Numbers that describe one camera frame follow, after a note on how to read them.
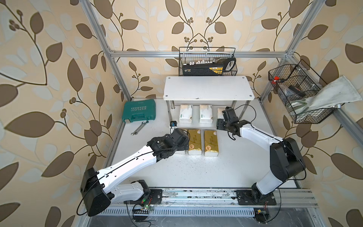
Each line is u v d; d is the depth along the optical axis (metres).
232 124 0.69
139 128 1.03
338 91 0.60
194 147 0.86
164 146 0.52
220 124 0.85
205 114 0.97
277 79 0.83
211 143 0.87
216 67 0.81
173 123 0.68
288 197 0.76
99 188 0.39
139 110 1.08
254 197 0.66
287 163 0.45
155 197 0.74
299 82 0.79
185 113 0.98
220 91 0.77
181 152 0.89
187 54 0.91
